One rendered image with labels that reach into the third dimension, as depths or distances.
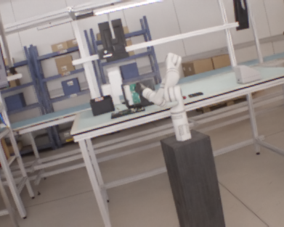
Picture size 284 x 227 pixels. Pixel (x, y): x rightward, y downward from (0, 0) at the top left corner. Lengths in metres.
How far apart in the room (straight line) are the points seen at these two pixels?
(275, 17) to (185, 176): 6.53
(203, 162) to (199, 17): 5.40
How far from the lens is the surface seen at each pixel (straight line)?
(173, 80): 1.88
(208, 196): 1.91
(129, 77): 6.00
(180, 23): 6.77
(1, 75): 2.97
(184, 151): 1.74
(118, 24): 4.19
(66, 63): 5.95
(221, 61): 5.95
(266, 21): 7.76
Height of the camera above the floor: 1.40
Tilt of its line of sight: 9 degrees down
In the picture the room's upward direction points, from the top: 14 degrees counter-clockwise
